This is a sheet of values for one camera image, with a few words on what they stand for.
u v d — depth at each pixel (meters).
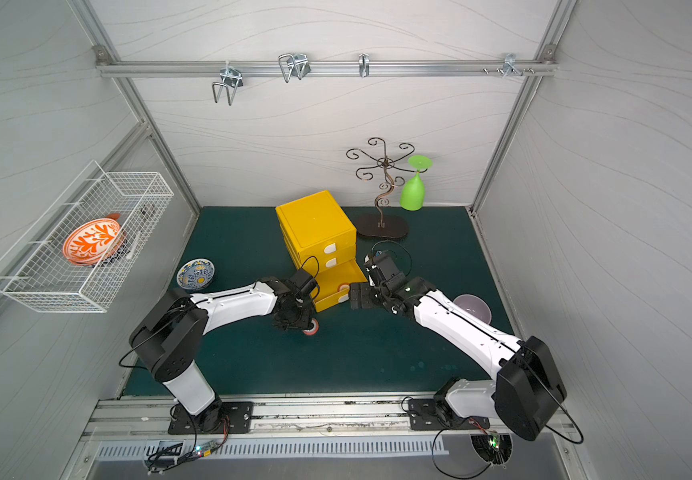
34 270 0.58
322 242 0.82
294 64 0.76
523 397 0.40
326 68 0.77
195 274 1.00
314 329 0.88
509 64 0.77
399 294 0.58
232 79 0.78
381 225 1.14
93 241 0.67
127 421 0.75
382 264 0.62
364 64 0.72
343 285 0.96
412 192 0.95
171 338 0.46
